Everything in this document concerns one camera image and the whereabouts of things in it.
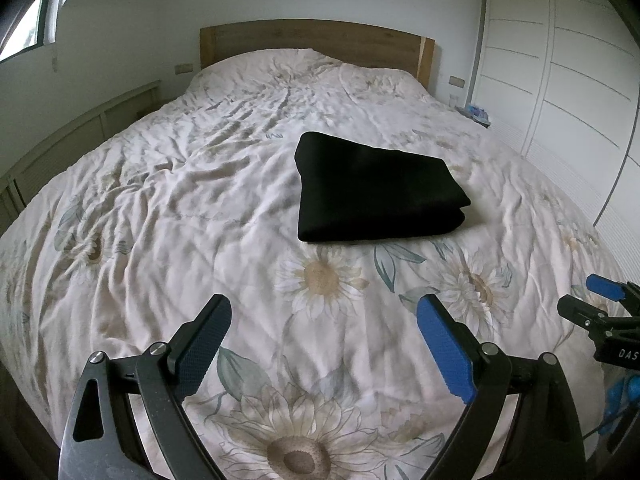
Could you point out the blue packet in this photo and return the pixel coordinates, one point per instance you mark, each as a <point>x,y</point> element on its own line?
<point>475,111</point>

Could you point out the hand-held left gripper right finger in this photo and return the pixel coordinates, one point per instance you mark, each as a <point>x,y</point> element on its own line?
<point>445,350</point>

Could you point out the window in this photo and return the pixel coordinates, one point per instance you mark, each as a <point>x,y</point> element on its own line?
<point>25,30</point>

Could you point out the drinking glass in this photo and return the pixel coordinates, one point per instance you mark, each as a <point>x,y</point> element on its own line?
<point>453,101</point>

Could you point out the white wardrobe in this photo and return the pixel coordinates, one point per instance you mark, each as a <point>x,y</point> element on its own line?
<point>575,60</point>

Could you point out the wooden headboard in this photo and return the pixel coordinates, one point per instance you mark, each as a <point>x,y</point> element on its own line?
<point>310,35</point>

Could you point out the low white wall cabinet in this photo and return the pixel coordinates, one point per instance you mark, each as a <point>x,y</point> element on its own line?
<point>75,130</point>

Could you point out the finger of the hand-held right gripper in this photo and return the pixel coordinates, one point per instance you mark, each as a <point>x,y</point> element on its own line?
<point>602,285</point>
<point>582,312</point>

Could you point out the floral white quilt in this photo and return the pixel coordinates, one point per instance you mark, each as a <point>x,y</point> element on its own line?
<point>200,210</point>

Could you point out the black pants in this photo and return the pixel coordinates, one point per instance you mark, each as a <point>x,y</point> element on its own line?
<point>375,190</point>

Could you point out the wooden nightstand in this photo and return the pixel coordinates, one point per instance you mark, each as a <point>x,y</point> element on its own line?
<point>477,122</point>

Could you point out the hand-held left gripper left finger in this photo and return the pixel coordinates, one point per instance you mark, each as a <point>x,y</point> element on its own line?
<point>200,350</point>

